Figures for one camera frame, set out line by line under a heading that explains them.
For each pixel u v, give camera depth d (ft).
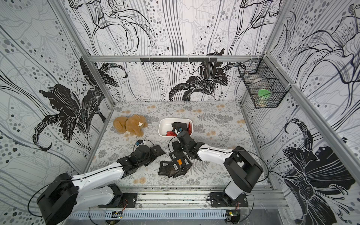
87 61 2.97
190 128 3.14
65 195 1.32
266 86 2.61
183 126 3.23
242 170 1.45
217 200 2.25
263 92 2.59
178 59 3.00
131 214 2.30
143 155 2.14
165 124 3.40
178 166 2.70
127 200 2.39
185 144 2.18
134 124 3.00
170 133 3.15
